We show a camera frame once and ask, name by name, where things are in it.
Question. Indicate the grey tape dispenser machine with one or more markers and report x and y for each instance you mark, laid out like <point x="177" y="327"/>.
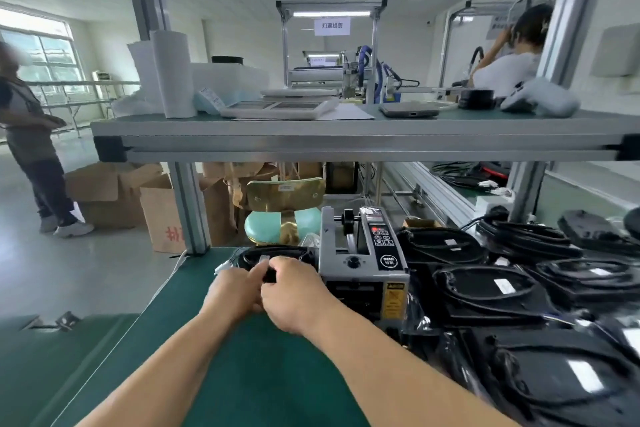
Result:
<point x="365" y="272"/>

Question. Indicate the group of bagged black lamps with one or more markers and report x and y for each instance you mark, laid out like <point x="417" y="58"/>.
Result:
<point x="520" y="342"/>

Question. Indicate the aluminium workstation frame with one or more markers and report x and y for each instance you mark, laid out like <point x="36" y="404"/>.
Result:
<point x="284" y="51"/>

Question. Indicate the finished bagged lamp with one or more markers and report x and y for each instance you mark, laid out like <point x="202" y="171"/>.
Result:
<point x="285" y="251"/>

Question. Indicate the white handset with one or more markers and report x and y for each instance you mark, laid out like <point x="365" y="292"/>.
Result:
<point x="210" y="101"/>

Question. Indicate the grey wall electrical box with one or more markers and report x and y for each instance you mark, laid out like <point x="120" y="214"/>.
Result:
<point x="618" y="49"/>

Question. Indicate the white paper sheet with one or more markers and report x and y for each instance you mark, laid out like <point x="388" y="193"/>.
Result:
<point x="348" y="111"/>

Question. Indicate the green round stool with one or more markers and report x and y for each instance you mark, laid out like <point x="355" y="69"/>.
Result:
<point x="300" y="227"/>

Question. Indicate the white hanging sign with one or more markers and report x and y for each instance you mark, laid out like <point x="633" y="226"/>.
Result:
<point x="332" y="26"/>

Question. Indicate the unbagged black lamps with cables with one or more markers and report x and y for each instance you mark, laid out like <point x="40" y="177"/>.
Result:
<point x="600" y="231"/>

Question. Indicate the grey barcode scanner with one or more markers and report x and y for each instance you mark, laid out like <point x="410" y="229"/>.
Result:
<point x="540" y="99"/>

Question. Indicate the open cardboard box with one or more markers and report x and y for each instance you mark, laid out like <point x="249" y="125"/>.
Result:
<point x="105" y="197"/>
<point x="165" y="217"/>

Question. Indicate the metal floor bracket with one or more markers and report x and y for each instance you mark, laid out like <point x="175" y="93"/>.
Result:
<point x="62" y="322"/>

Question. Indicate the person's left hand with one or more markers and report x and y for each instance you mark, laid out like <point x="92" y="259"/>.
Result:
<point x="238" y="297"/>

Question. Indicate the person's left forearm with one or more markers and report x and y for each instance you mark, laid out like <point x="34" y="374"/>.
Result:
<point x="165" y="382"/>

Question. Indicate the grey metal shelf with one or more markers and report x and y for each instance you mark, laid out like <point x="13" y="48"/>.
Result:
<point x="350" y="136"/>

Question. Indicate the black cup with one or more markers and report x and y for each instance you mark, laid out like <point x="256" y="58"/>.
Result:
<point x="476" y="99"/>

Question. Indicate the window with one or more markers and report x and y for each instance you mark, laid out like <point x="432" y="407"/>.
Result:
<point x="50" y="61"/>

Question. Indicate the person's right hand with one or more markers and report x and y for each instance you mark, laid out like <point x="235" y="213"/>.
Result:
<point x="300" y="297"/>

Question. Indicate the black phone on shelf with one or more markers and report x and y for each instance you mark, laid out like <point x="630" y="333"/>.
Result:
<point x="410" y="109"/>

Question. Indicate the person's right forearm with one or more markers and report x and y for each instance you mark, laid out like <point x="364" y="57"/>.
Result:
<point x="400" y="387"/>

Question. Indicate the white power socket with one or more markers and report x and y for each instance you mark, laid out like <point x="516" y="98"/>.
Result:
<point x="493" y="207"/>

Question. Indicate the white box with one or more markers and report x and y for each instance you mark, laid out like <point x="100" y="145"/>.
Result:
<point x="235" y="81"/>

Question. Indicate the black flat tray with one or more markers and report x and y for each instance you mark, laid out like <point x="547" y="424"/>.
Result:
<point x="226" y="59"/>

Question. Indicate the white flat scale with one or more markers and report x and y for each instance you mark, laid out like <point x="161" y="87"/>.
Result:
<point x="280" y="108"/>

